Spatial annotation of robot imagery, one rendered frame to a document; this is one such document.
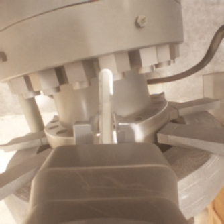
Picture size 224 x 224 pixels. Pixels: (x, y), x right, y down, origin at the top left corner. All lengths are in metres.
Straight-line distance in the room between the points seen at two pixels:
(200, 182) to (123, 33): 0.31
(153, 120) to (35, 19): 0.34
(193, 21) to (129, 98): 0.94
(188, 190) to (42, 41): 0.37
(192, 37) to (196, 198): 1.08
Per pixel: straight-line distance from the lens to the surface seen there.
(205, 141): 0.41
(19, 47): 0.35
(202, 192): 0.37
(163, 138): 0.44
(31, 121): 0.87
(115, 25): 0.31
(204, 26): 1.32
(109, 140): 0.17
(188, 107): 0.63
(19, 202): 0.43
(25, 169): 0.47
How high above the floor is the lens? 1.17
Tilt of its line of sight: 73 degrees down
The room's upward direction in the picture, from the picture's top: 170 degrees counter-clockwise
